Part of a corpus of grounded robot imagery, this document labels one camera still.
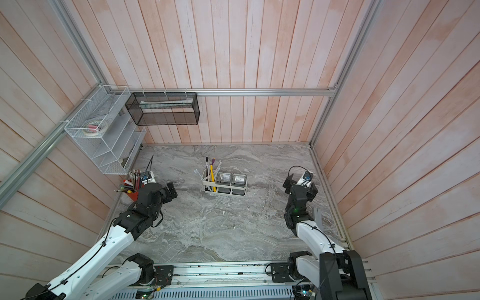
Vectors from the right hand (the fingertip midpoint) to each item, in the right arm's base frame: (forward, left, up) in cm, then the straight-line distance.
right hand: (301, 175), depth 84 cm
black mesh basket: (+38, +72, +10) cm, 82 cm away
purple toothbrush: (+8, +42, 0) cm, 43 cm away
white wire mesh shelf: (+3, +82, +14) cm, 83 cm away
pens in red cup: (-4, +79, -2) cm, 79 cm away
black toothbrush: (+4, +44, +2) cm, 45 cm away
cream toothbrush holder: (+2, +37, -11) cm, 38 cm away
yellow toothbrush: (+2, +42, -5) cm, 42 cm away
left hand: (-8, +61, +1) cm, 62 cm away
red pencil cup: (-7, +81, -9) cm, 81 cm away
